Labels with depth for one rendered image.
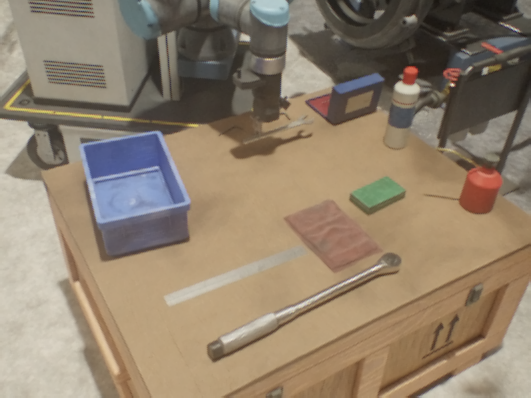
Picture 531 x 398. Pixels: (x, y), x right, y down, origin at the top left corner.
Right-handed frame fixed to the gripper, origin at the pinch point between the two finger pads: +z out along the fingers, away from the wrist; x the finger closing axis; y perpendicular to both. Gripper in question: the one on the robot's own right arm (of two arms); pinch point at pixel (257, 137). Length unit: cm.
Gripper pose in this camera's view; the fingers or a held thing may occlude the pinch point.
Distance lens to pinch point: 159.2
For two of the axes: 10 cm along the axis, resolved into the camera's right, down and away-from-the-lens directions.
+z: -0.2, 7.7, 6.3
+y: 8.4, -3.4, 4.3
